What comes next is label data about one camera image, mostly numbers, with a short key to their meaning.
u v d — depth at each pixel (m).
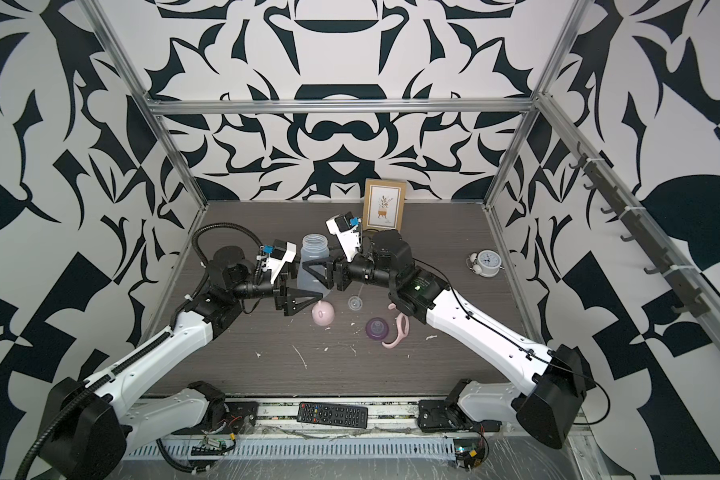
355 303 0.92
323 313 0.87
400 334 0.85
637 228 0.55
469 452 0.71
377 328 0.86
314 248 0.62
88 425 0.39
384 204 1.08
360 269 0.58
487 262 0.99
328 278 0.58
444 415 0.67
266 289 0.63
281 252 0.60
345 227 0.57
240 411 0.75
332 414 0.74
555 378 0.40
